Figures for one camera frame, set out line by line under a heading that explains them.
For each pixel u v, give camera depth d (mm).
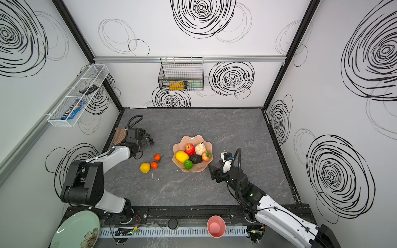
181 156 875
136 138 732
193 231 771
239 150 585
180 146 934
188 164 832
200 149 888
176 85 871
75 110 699
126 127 726
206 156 846
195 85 874
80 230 692
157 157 913
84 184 440
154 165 873
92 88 807
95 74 914
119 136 1035
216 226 709
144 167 864
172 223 630
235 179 580
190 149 902
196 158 870
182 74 989
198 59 910
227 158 679
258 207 556
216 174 699
